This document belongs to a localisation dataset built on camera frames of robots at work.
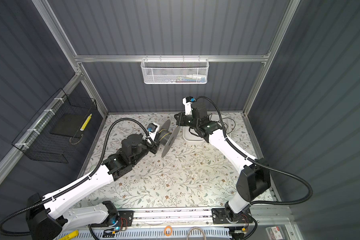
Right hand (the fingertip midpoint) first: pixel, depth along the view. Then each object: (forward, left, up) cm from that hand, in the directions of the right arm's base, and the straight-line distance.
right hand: (176, 116), depth 78 cm
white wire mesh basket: (+61, +5, -9) cm, 62 cm away
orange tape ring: (-47, +6, -30) cm, 56 cm away
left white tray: (-13, -7, 0) cm, 15 cm away
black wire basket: (-12, +60, +1) cm, 61 cm away
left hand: (-10, +8, -1) cm, 13 cm away
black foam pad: (-4, +56, 0) cm, 56 cm away
